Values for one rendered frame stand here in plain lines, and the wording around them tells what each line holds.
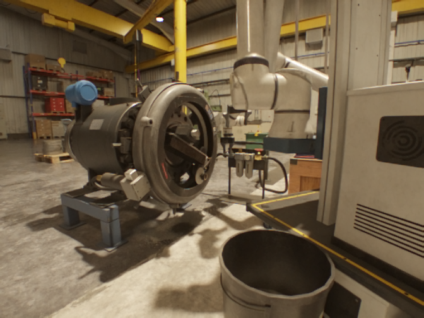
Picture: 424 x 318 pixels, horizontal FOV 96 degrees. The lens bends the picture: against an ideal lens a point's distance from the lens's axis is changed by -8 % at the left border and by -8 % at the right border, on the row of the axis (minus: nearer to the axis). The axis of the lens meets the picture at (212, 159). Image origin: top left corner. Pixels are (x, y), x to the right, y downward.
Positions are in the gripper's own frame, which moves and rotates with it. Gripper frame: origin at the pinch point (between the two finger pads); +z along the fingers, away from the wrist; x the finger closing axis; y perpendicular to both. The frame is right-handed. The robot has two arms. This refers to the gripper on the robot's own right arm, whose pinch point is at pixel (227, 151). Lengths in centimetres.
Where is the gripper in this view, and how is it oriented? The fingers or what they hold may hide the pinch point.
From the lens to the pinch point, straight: 196.3
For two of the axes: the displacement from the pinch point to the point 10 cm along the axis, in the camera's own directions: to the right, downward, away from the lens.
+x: 8.8, 0.8, -4.7
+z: 0.0, 9.9, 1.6
